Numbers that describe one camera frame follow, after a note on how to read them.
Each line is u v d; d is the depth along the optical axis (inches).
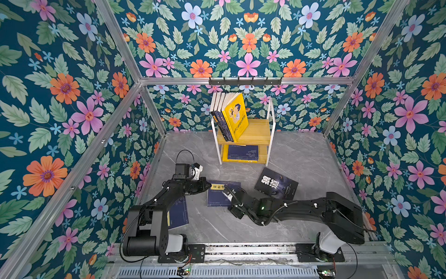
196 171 32.3
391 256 29.0
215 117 30.0
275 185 36.7
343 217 16.6
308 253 28.7
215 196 33.9
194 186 30.4
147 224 18.5
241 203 23.4
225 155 39.9
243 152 39.9
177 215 33.2
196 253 29.0
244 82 36.3
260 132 38.7
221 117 30.0
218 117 30.1
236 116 32.6
